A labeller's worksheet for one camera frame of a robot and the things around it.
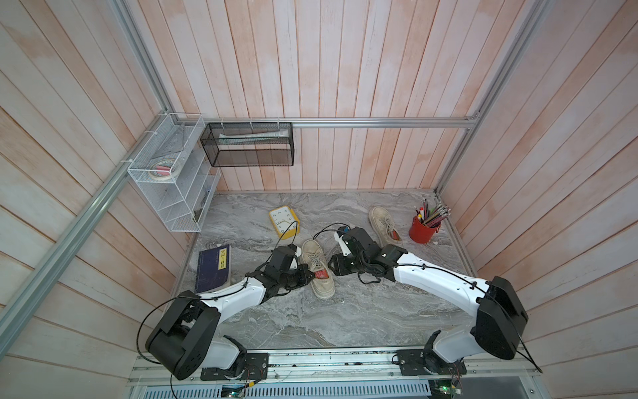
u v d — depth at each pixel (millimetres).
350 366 746
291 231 1046
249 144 1058
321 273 882
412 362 726
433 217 937
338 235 759
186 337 422
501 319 409
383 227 997
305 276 761
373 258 604
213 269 937
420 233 986
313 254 922
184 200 774
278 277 678
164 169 728
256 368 731
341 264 718
